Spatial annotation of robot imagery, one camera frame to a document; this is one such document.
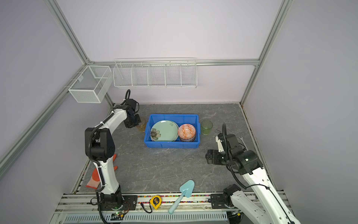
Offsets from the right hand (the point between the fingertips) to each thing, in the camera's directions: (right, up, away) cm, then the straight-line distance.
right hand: (213, 157), depth 72 cm
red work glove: (-68, -17, +9) cm, 71 cm away
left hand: (-48, +16, +25) cm, 57 cm away
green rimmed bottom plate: (-30, +11, +26) cm, 41 cm away
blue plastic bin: (-18, +19, +33) cm, 43 cm away
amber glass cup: (-46, +14, +27) cm, 55 cm away
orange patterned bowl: (-14, +10, +22) cm, 28 cm away
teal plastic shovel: (-14, -20, +6) cm, 25 cm away
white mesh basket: (-81, +44, +27) cm, 96 cm away
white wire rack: (-34, +52, +27) cm, 68 cm away
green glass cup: (0, +14, +25) cm, 29 cm away
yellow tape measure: (-30, -23, +1) cm, 38 cm away
